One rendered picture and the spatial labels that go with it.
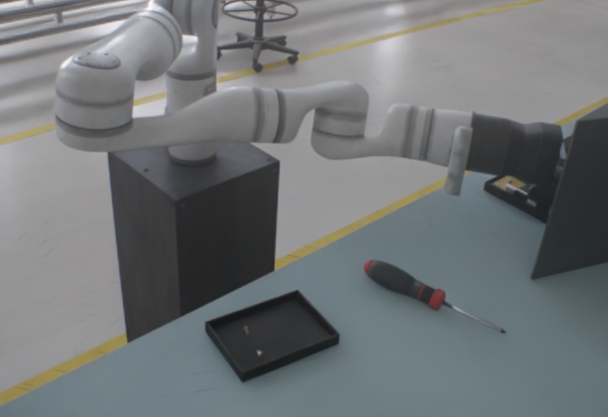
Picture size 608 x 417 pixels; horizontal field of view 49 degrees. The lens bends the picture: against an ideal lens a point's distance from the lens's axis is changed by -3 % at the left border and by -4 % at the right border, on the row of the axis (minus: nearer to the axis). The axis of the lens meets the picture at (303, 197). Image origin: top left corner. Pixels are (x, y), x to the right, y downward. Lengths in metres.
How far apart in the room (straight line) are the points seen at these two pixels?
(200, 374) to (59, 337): 1.57
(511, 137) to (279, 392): 0.43
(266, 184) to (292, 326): 0.64
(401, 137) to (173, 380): 0.42
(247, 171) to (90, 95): 0.54
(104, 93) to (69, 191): 2.13
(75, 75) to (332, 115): 0.32
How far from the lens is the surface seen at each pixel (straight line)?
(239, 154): 1.33
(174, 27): 1.02
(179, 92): 1.23
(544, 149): 0.89
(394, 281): 0.76
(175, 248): 1.25
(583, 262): 0.89
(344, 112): 0.88
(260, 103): 0.85
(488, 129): 0.88
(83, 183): 2.95
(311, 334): 0.71
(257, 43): 4.16
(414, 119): 0.88
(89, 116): 0.81
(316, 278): 0.78
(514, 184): 1.01
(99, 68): 0.80
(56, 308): 2.32
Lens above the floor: 1.48
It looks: 32 degrees down
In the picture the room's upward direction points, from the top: 4 degrees clockwise
